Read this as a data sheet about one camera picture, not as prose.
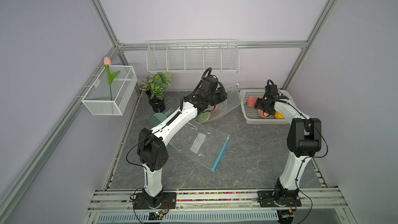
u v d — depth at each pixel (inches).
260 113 34.8
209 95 24.1
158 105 41.0
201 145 36.0
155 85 34.4
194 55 38.8
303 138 20.8
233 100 29.9
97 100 26.3
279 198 26.4
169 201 29.0
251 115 41.3
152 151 18.4
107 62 31.1
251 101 42.1
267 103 29.2
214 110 28.1
